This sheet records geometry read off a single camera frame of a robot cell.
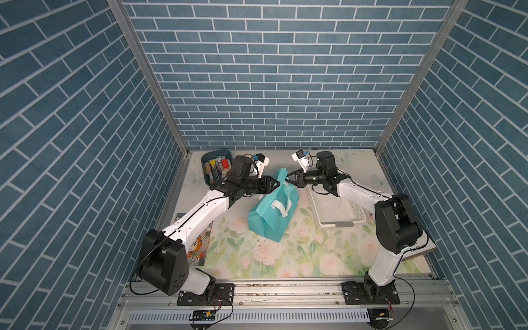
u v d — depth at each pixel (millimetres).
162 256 445
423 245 823
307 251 847
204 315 719
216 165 1117
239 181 630
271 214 752
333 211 963
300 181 787
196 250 840
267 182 718
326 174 732
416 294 667
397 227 494
